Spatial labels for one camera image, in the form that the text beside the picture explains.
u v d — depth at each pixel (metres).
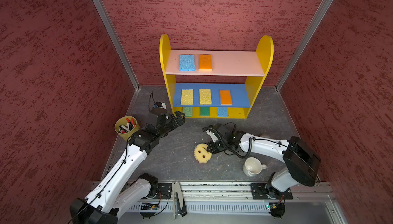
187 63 0.74
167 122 0.61
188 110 1.03
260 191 0.74
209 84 1.21
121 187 0.43
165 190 0.74
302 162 0.43
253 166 0.79
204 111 1.03
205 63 0.74
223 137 0.66
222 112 1.03
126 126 0.87
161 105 0.69
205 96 0.95
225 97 0.94
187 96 0.95
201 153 0.81
